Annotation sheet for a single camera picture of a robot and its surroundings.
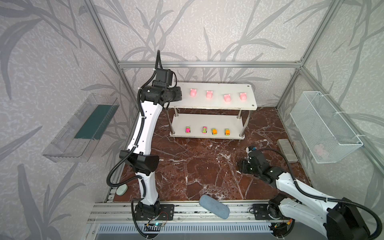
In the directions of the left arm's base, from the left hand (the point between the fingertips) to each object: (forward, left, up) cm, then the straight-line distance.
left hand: (179, 88), depth 76 cm
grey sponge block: (-16, -67, -35) cm, 77 cm away
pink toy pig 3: (-4, -25, -2) cm, 25 cm away
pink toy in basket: (-25, -71, -16) cm, 77 cm away
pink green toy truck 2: (-5, -3, -30) cm, 31 cm away
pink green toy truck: (-5, -14, -30) cm, 33 cm away
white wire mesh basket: (-26, -66, -3) cm, 71 cm away
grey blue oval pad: (-48, -19, -34) cm, 62 cm away
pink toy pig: (+1, -7, -3) cm, 7 cm away
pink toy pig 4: (-2, -33, -3) cm, 33 cm away
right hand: (-24, -35, -33) cm, 53 cm away
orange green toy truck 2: (-7, -28, -30) cm, 42 cm away
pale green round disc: (-40, +31, -36) cm, 62 cm away
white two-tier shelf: (+21, -20, -39) cm, 48 cm away
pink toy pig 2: (-1, -15, -3) cm, 16 cm away
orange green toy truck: (-6, -20, -30) cm, 36 cm away
